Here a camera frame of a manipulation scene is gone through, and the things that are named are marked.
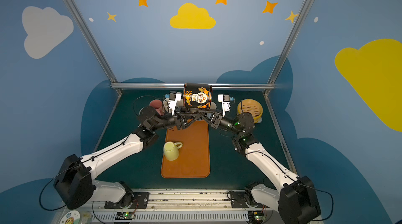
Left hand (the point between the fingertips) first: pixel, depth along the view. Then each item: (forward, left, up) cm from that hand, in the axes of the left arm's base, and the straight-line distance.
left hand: (200, 115), depth 62 cm
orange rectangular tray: (-6, +4, -36) cm, 36 cm away
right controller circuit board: (-31, -27, -37) cm, 55 cm away
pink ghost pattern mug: (+28, +29, -29) cm, 50 cm away
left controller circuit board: (-32, +34, -36) cm, 59 cm away
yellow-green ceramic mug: (-4, +15, -27) cm, 31 cm away
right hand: (+3, -1, -1) cm, 3 cm away
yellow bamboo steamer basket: (+31, -34, -31) cm, 56 cm away
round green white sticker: (-33, +52, -28) cm, 68 cm away
